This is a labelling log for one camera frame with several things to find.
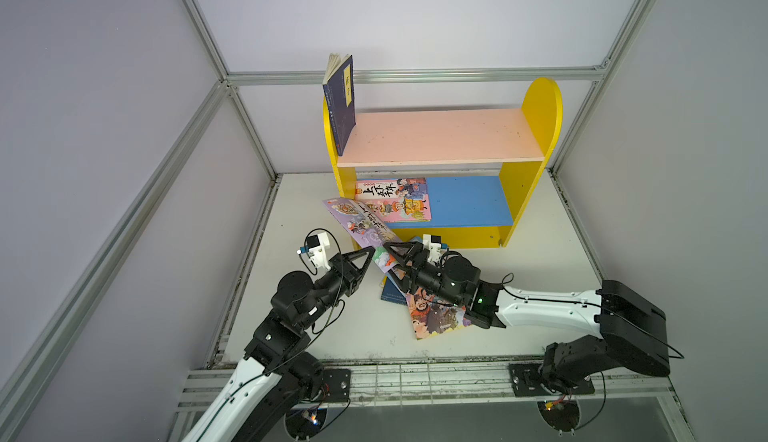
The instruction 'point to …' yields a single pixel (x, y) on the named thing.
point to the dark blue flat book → (391, 293)
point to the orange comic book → (433, 316)
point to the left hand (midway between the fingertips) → (372, 243)
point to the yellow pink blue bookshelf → (479, 163)
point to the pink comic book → (397, 200)
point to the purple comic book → (363, 224)
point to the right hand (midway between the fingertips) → (383, 251)
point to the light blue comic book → (419, 240)
